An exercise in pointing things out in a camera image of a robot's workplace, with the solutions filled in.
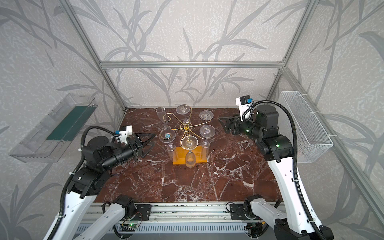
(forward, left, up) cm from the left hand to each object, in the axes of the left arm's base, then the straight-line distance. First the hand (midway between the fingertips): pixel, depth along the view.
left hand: (157, 137), depth 59 cm
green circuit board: (-27, +14, -36) cm, 48 cm away
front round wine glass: (0, -13, -4) cm, 13 cm away
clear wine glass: (+30, +8, -18) cm, 35 cm away
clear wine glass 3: (+16, -20, -5) cm, 26 cm away
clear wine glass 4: (+6, -20, -4) cm, 21 cm away
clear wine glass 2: (+19, -9, -4) cm, 21 cm away
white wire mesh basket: (0, -63, -1) cm, 63 cm away
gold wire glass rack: (+9, -11, -6) cm, 15 cm away
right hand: (+11, -29, +3) cm, 31 cm away
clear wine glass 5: (+3, -3, -4) cm, 6 cm away
